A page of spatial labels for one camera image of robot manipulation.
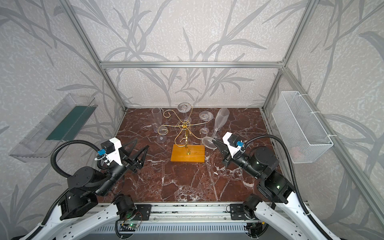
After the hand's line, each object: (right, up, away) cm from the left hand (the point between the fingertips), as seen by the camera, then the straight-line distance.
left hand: (146, 140), depth 56 cm
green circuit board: (-15, -44, +16) cm, 49 cm away
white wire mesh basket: (+64, 0, +4) cm, 64 cm away
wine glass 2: (-5, +9, +29) cm, 31 cm away
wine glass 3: (-7, 0, +50) cm, 50 cm away
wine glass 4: (+13, +14, +19) cm, 27 cm away
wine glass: (+31, +9, +14) cm, 35 cm away
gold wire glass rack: (+7, -5, +48) cm, 49 cm away
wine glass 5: (+23, +10, +16) cm, 30 cm away
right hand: (+27, +2, +2) cm, 27 cm away
